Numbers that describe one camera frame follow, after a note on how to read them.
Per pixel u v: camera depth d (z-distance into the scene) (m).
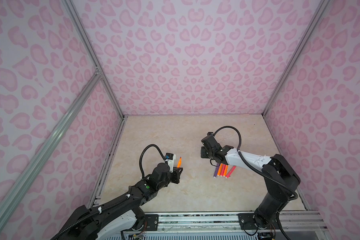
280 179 0.46
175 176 0.72
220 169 0.90
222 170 0.90
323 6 0.69
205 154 0.82
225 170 0.90
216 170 0.90
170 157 0.72
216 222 0.75
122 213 0.51
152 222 0.73
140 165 0.61
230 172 0.90
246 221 0.73
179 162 0.79
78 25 0.73
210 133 0.82
